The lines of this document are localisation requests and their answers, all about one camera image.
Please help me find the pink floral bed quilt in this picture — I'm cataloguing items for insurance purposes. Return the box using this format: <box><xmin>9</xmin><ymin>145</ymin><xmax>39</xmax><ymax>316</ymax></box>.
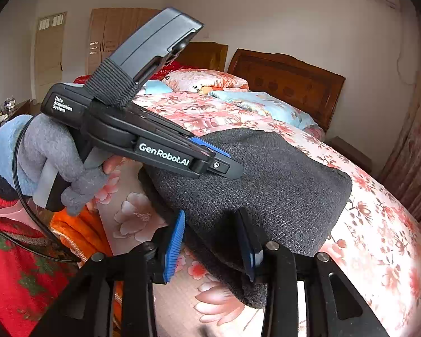
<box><xmin>91</xmin><ymin>89</ymin><xmax>421</xmax><ymax>337</ymax></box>

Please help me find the black cable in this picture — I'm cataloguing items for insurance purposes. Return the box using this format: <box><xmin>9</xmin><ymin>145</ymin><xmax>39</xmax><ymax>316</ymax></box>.
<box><xmin>12</xmin><ymin>116</ymin><xmax>83</xmax><ymax>264</ymax></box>

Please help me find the small wooden headboard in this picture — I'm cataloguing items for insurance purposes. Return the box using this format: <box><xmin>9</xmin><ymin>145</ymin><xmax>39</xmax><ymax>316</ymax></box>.
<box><xmin>175</xmin><ymin>41</ymin><xmax>229</xmax><ymax>72</ymax></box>

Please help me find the pink floral curtain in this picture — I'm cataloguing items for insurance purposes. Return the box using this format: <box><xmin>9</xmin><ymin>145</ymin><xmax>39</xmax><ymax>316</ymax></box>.
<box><xmin>379</xmin><ymin>17</ymin><xmax>421</xmax><ymax>232</ymax></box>

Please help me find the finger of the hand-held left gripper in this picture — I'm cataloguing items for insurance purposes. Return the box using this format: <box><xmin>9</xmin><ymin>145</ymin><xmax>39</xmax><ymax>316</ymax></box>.
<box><xmin>203</xmin><ymin>154</ymin><xmax>245</xmax><ymax>179</ymax></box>
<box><xmin>129</xmin><ymin>106</ymin><xmax>233</xmax><ymax>161</ymax></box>

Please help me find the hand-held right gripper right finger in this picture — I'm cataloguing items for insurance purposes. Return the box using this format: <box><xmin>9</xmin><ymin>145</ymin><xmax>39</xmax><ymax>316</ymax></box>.
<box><xmin>237</xmin><ymin>208</ymin><xmax>390</xmax><ymax>337</ymax></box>

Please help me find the large carved wooden headboard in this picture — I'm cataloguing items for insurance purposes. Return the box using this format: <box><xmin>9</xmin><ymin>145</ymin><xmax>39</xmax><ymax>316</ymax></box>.
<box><xmin>227</xmin><ymin>49</ymin><xmax>346</xmax><ymax>132</ymax></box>

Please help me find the light blue floral pillow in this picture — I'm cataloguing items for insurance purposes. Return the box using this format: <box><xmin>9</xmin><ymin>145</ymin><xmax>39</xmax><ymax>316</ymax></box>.
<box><xmin>209</xmin><ymin>89</ymin><xmax>318</xmax><ymax>130</ymax></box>

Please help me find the dark wooden nightstand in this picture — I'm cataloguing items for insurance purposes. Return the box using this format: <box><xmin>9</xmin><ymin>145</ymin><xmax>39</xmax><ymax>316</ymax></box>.
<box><xmin>328</xmin><ymin>136</ymin><xmax>372</xmax><ymax>174</ymax></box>

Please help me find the person's left hand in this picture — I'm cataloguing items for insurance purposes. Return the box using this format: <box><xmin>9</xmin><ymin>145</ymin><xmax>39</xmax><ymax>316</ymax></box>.
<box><xmin>17</xmin><ymin>114</ymin><xmax>125</xmax><ymax>217</ymax></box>

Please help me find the light brown wardrobe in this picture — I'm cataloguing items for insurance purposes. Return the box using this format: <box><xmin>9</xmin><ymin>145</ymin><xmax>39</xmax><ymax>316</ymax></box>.
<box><xmin>88</xmin><ymin>8</ymin><xmax>162</xmax><ymax>77</ymax></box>

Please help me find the dark striped knit sweater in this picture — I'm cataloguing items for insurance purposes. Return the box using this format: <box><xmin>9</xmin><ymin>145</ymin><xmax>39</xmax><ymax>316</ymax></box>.
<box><xmin>138</xmin><ymin>128</ymin><xmax>353</xmax><ymax>309</ymax></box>

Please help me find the orange blanket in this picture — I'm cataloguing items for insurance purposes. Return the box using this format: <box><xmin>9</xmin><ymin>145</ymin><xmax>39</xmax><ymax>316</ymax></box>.
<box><xmin>49</xmin><ymin>205</ymin><xmax>125</xmax><ymax>324</ymax></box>

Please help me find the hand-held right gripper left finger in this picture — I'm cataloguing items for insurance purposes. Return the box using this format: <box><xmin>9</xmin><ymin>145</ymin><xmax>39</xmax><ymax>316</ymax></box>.
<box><xmin>30</xmin><ymin>210</ymin><xmax>186</xmax><ymax>337</ymax></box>

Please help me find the red floral jacket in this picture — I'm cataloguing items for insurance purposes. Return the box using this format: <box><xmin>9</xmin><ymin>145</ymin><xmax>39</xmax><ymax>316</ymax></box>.
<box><xmin>0</xmin><ymin>131</ymin><xmax>92</xmax><ymax>337</ymax></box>

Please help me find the light wooden door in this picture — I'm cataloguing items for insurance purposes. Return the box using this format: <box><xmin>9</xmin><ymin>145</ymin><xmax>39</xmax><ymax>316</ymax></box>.
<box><xmin>33</xmin><ymin>12</ymin><xmax>68</xmax><ymax>102</ymax></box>

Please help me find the cluttered side table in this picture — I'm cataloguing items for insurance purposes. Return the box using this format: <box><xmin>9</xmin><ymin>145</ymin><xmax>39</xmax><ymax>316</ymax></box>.
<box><xmin>0</xmin><ymin>95</ymin><xmax>32</xmax><ymax>132</ymax></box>

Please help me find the pink floral pillow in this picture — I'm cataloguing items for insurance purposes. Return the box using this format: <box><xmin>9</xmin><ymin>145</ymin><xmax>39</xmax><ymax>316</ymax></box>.
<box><xmin>161</xmin><ymin>68</ymin><xmax>250</xmax><ymax>92</ymax></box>

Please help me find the person's left forearm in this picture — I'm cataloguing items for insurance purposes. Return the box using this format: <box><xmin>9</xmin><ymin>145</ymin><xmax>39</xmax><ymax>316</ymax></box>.
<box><xmin>0</xmin><ymin>114</ymin><xmax>39</xmax><ymax>202</ymax></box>

